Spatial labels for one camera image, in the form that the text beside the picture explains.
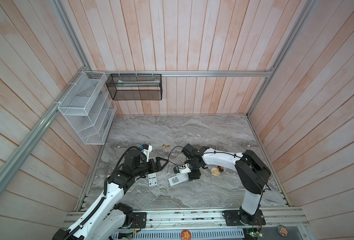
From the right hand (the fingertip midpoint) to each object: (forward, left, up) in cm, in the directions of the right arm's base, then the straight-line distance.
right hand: (189, 170), depth 91 cm
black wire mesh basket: (+49, +38, +27) cm, 68 cm away
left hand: (-5, +14, +17) cm, 23 cm away
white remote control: (-6, +6, +3) cm, 9 cm away
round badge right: (-30, -44, +1) cm, 53 cm away
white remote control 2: (-8, +22, +2) cm, 23 cm away
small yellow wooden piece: (+16, +15, +2) cm, 22 cm away
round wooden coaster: (-1, -16, 0) cm, 16 cm away
